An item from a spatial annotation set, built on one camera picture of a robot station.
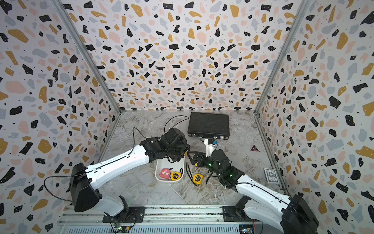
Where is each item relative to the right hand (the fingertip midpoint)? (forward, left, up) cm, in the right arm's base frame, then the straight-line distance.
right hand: (191, 154), depth 75 cm
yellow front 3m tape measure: (-5, +10, -16) cm, 20 cm away
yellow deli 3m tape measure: (-6, -3, +3) cm, 8 cm away
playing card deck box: (-3, -47, -18) cm, 50 cm away
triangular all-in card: (+17, -42, -20) cm, 49 cm away
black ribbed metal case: (+31, -12, -14) cm, 36 cm away
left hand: (+3, -1, +2) cm, 3 cm away
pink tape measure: (-3, +16, -17) cm, 23 cm away
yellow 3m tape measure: (-6, -3, -17) cm, 18 cm away
